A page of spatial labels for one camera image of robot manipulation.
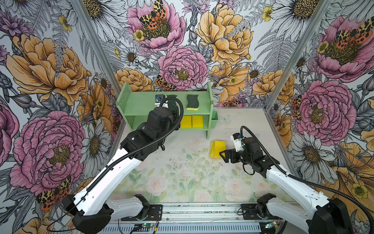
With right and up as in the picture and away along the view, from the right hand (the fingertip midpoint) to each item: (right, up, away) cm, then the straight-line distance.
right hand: (227, 156), depth 82 cm
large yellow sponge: (-5, +4, +10) cm, 11 cm away
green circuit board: (-42, -30, -11) cm, 53 cm away
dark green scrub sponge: (-19, +30, +3) cm, 36 cm away
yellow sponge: (-16, +19, +12) cm, 28 cm away
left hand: (-29, +21, -16) cm, 39 cm away
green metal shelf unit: (-53, +28, +4) cm, 60 cm away
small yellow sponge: (-23, +19, +13) cm, 33 cm away
